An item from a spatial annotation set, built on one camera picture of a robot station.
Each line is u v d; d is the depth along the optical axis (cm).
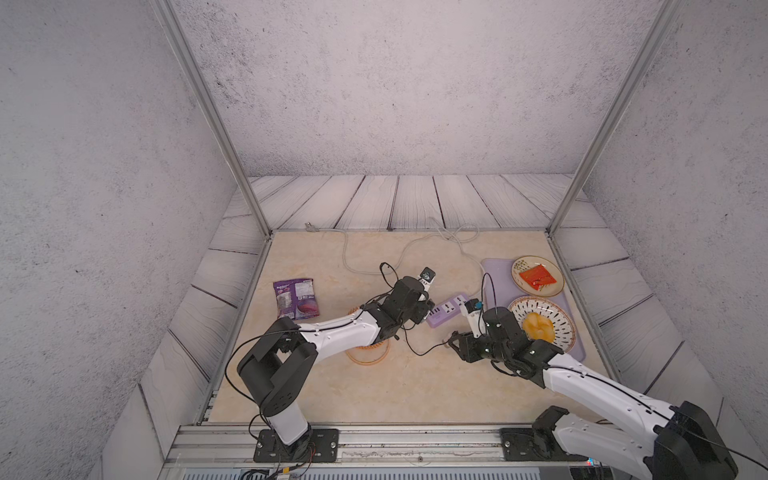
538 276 105
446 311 95
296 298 99
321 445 73
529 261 108
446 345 82
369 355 89
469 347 71
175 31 72
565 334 90
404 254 115
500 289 103
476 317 74
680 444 39
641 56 77
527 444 73
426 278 75
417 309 78
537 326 91
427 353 81
